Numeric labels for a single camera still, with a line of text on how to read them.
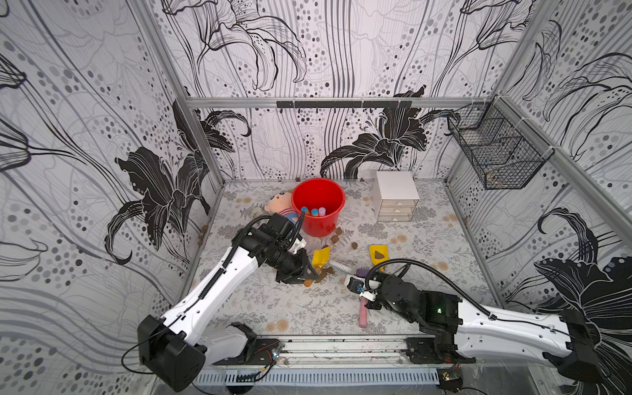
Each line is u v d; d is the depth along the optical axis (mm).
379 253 928
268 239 514
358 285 579
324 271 888
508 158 819
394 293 519
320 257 777
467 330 489
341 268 725
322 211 839
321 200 895
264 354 730
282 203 999
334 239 988
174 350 368
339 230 1010
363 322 763
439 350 642
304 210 860
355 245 956
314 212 839
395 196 958
